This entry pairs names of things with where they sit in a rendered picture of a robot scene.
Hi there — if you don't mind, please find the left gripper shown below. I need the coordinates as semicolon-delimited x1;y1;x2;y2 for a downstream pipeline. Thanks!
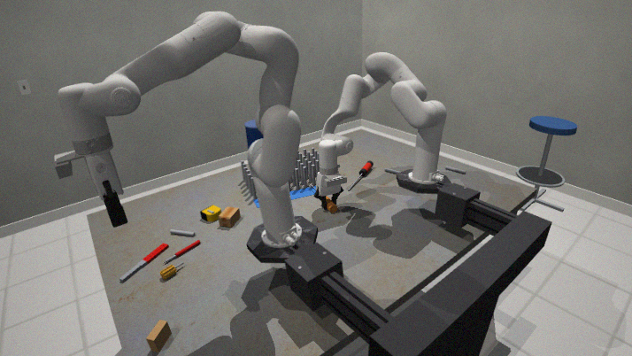
79;145;127;228

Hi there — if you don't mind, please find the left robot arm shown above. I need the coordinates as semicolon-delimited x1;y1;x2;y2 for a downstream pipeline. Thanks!
54;12;302;248

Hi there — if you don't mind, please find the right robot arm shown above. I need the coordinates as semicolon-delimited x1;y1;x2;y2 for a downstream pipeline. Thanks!
319;52;446;187

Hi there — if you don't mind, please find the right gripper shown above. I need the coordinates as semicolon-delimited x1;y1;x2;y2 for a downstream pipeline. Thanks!
314;172;343;210

